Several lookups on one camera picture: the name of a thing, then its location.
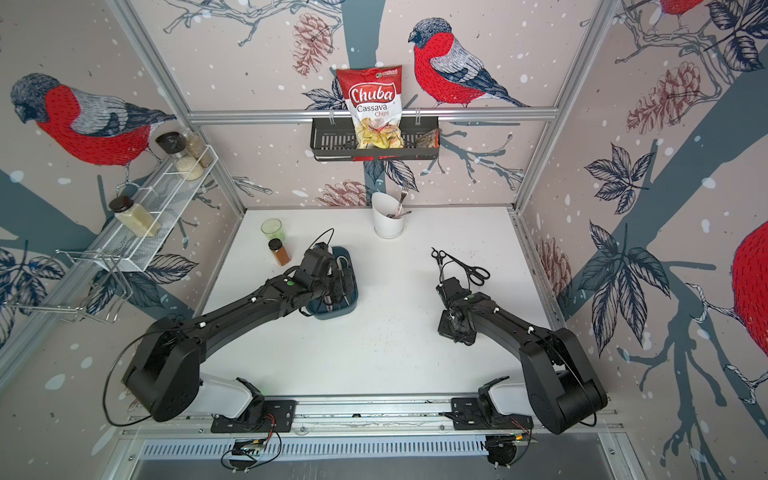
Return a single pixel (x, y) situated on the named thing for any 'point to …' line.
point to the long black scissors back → (476, 274)
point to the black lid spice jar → (185, 163)
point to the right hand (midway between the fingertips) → (449, 331)
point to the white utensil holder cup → (384, 227)
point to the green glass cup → (272, 228)
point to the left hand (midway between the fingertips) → (349, 273)
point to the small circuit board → (249, 447)
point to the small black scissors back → (439, 255)
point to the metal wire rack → (89, 283)
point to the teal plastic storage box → (343, 298)
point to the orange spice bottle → (281, 253)
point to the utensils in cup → (398, 213)
